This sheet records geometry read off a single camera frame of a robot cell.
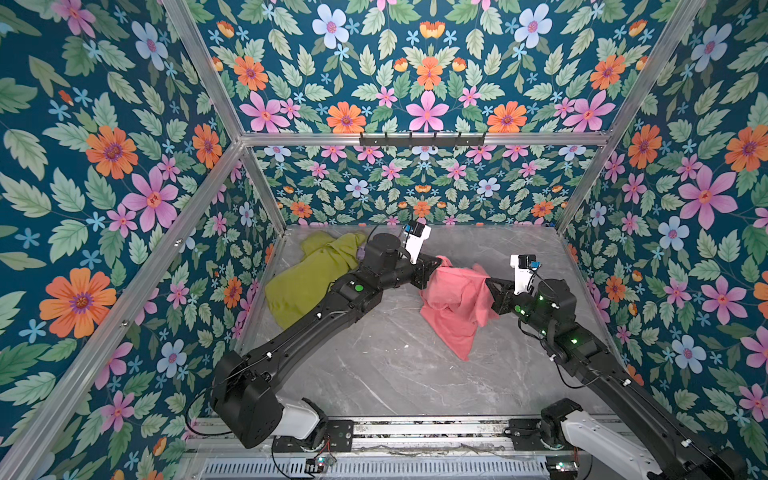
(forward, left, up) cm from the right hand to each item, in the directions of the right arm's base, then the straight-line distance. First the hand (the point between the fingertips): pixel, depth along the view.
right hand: (488, 278), depth 74 cm
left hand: (+1, +11, +8) cm, 14 cm away
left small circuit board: (-36, +42, -25) cm, 61 cm away
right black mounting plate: (-31, -9, -25) cm, 40 cm away
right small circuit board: (-37, -16, -27) cm, 48 cm away
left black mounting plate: (-31, +38, -25) cm, 55 cm away
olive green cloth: (+17, +48, -14) cm, 53 cm away
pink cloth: (-1, +7, -10) cm, 12 cm away
